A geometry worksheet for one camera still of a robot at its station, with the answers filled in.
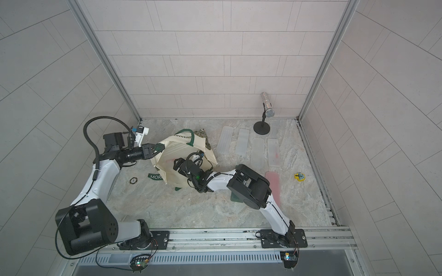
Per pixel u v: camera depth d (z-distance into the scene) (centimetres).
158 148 74
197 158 81
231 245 71
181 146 95
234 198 82
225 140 105
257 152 100
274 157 97
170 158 92
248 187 54
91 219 39
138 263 64
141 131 70
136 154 67
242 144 102
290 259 68
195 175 69
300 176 89
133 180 89
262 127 111
